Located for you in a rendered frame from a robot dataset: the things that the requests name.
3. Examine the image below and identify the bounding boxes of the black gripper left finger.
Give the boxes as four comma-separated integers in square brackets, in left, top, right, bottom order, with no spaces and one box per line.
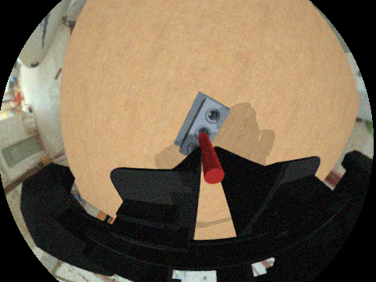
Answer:
[110,147,201,239]

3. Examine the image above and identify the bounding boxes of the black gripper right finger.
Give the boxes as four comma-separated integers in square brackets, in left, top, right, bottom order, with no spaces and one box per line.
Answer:
[214,146,320,237]

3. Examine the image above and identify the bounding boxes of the red peg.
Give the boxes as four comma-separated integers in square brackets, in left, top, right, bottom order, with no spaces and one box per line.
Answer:
[198,132,225,184]

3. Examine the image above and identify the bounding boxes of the grey plate with three holes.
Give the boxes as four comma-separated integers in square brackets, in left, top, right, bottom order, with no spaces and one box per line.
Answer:
[179,98,230,157]

